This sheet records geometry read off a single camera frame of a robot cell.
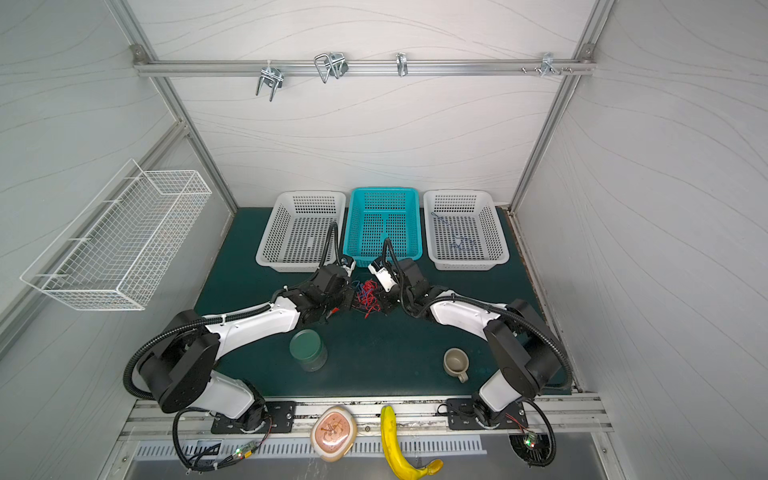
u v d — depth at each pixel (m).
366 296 0.87
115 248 0.68
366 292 0.87
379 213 1.19
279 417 0.74
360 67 0.78
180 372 0.43
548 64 0.77
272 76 0.80
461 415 0.73
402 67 0.78
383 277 0.78
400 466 0.64
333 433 0.69
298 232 1.12
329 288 0.68
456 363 0.81
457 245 1.08
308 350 0.75
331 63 0.75
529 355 0.45
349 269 0.80
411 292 0.69
